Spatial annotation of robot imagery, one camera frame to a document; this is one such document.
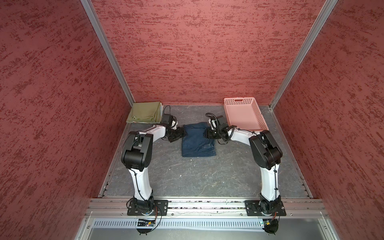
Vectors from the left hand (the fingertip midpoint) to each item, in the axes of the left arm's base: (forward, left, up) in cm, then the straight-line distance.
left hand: (183, 138), depth 99 cm
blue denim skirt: (-4, -8, -1) cm, 9 cm away
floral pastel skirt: (+25, +20, -2) cm, 32 cm away
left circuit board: (-47, +17, -5) cm, 50 cm away
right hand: (+2, -15, -1) cm, 16 cm away
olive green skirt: (+21, +30, +2) cm, 37 cm away
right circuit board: (-47, -46, -3) cm, 66 cm away
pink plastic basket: (+29, -48, -5) cm, 56 cm away
